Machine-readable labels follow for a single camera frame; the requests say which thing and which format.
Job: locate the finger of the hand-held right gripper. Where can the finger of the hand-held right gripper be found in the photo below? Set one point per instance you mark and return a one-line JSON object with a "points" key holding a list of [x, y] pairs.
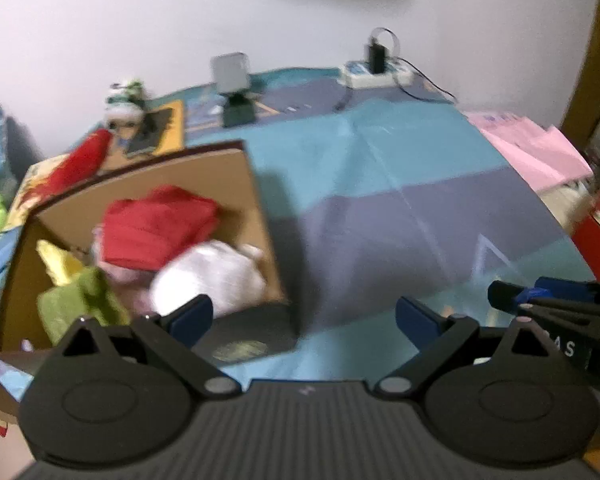
{"points": [[547, 290]]}

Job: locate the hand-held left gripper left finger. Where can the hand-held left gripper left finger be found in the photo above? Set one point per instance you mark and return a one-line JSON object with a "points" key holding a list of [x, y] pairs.
{"points": [[190, 315]]}

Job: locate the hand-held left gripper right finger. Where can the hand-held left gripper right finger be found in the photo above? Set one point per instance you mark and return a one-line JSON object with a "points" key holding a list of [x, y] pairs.
{"points": [[420, 320]]}

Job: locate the red cloth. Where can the red cloth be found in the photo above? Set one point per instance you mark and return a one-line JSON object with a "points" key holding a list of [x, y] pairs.
{"points": [[155, 225]]}

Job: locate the green cloth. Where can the green cloth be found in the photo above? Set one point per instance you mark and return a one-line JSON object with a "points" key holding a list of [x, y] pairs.
{"points": [[85, 300]]}

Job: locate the brown cardboard box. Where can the brown cardboard box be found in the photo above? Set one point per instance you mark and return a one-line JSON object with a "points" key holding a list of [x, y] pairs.
{"points": [[235, 185]]}

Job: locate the yellow cloth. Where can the yellow cloth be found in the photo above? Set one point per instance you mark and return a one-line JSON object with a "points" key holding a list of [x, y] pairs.
{"points": [[60, 260]]}

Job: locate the red soft toy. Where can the red soft toy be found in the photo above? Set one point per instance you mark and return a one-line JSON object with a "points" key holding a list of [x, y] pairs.
{"points": [[80, 160]]}

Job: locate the red box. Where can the red box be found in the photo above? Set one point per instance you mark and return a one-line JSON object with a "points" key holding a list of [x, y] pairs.
{"points": [[592, 245]]}

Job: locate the pink folded cloth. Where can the pink folded cloth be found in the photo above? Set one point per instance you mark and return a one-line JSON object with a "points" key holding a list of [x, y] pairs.
{"points": [[535, 150]]}

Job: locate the blue striped blanket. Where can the blue striped blanket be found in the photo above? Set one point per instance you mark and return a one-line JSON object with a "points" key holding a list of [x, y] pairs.
{"points": [[380, 185]]}

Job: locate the yellow board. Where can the yellow board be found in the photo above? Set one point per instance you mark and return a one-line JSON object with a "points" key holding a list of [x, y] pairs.
{"points": [[176, 130]]}

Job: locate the black flat device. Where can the black flat device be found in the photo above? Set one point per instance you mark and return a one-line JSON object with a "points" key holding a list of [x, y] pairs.
{"points": [[150, 132]]}

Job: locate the colourful printed cloth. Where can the colourful printed cloth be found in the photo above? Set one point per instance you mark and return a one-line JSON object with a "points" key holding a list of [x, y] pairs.
{"points": [[30, 185]]}

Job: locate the white green plush toy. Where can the white green plush toy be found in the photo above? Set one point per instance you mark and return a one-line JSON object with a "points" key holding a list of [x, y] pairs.
{"points": [[125, 102]]}

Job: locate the white panel on black stand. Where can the white panel on black stand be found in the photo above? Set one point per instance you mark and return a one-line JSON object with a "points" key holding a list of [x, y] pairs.
{"points": [[230, 72]]}

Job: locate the white power strip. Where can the white power strip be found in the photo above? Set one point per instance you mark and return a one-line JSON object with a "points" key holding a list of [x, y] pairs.
{"points": [[360, 76]]}

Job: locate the black charger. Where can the black charger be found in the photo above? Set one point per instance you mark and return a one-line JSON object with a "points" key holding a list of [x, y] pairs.
{"points": [[375, 57]]}

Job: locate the wooden door frame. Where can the wooden door frame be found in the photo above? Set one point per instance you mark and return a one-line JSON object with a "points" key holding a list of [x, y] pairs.
{"points": [[587, 85]]}

